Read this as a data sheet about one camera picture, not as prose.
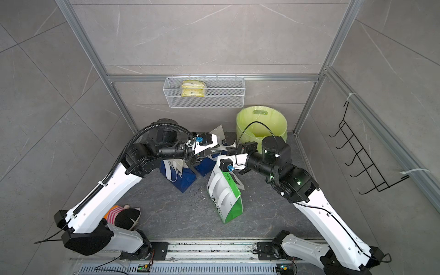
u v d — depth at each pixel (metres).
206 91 0.88
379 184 0.58
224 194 0.66
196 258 0.73
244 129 0.40
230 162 0.46
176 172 0.80
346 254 0.36
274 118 0.94
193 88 0.88
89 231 0.41
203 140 0.45
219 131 0.87
